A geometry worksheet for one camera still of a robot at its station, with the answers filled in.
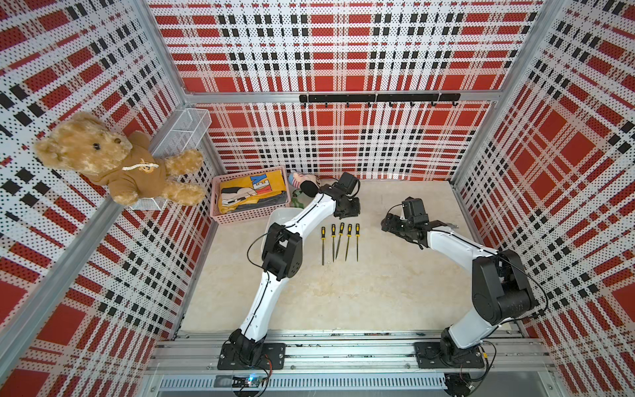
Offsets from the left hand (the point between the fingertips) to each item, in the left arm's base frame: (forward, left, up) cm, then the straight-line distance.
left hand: (358, 210), depth 98 cm
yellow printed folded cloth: (+15, +52, -3) cm, 54 cm away
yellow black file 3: (-6, +4, -9) cm, 12 cm away
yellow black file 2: (-5, +7, -10) cm, 13 cm away
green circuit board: (-56, +35, -8) cm, 66 cm away
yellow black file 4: (-6, 0, -10) cm, 11 cm away
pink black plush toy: (+18, +22, -3) cm, 28 cm away
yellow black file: (-7, +14, -10) cm, 19 cm away
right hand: (-6, -13, 0) cm, 14 cm away
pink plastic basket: (+6, +40, -3) cm, 41 cm away
